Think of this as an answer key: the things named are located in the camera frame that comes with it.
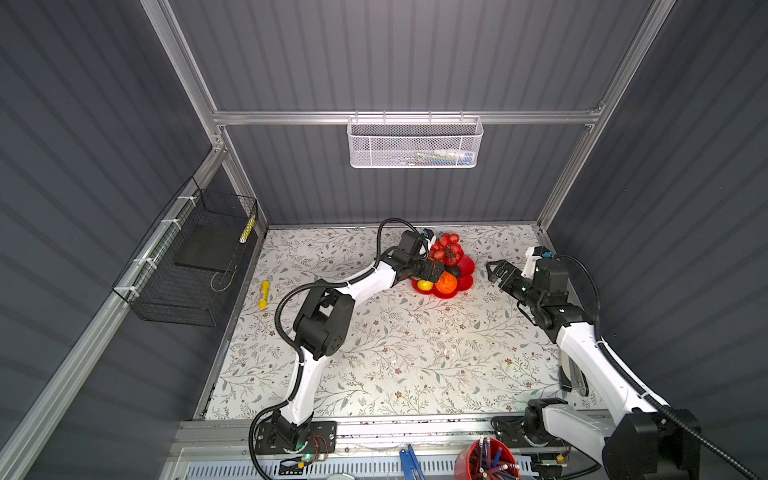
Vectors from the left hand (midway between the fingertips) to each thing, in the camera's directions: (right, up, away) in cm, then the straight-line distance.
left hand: (432, 261), depth 96 cm
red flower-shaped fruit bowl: (+12, -6, +4) cm, 14 cm away
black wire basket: (-65, -2, -23) cm, 69 cm away
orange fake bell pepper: (+5, -7, +1) cm, 9 cm away
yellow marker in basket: (-53, +9, -14) cm, 56 cm away
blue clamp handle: (-9, -46, -28) cm, 54 cm away
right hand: (+18, -3, -14) cm, 22 cm away
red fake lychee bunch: (+6, +4, +6) cm, 10 cm away
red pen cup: (+7, -40, -34) cm, 53 cm away
